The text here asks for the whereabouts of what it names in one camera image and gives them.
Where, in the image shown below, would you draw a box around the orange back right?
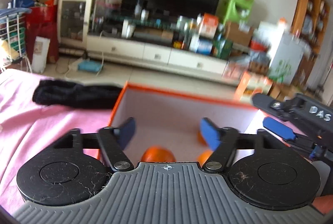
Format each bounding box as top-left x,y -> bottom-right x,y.
197,130 -> 207,146

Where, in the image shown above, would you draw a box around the orange front right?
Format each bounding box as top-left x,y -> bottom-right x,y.
197,149 -> 213,167

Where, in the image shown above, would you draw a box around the large orange front left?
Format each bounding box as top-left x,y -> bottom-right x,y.
141,146 -> 176,163

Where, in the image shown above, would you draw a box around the orange cardboard box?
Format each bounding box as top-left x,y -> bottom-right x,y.
109,82 -> 265,164

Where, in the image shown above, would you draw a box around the orange fruit carton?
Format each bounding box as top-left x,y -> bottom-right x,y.
234,72 -> 273,102

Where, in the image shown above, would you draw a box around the white small refrigerator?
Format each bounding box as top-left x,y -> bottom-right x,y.
258,22 -> 311,85

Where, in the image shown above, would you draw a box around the blue packet on floor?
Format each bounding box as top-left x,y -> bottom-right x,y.
77,60 -> 103,73

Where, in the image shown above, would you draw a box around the black knitted cloth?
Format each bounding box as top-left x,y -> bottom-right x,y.
32,79 -> 122,110

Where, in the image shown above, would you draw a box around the pink bed sheet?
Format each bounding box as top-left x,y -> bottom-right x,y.
1,69 -> 111,214

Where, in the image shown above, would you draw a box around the white TV console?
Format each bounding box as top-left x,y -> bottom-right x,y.
87,35 -> 227,78

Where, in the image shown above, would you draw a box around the brown cardboard box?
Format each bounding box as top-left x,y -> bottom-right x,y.
224,21 -> 255,46

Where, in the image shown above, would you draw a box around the white paper bag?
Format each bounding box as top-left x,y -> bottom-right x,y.
32,36 -> 50,73

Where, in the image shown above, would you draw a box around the wooden shelf unit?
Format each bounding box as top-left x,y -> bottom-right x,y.
291,0 -> 330,85

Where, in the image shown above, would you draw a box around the orange white medicine box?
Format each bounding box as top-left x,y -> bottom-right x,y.
198,13 -> 219,39

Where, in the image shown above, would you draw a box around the white glass-door cabinet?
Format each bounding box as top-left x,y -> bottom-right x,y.
57,0 -> 93,50

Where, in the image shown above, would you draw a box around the green stacked storage bins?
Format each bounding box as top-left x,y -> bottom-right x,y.
221,0 -> 255,24

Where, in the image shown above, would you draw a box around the red shopping bag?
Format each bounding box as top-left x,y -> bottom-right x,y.
25,0 -> 59,64

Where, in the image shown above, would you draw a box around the white wire cart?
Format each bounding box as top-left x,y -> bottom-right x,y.
1,0 -> 32,72

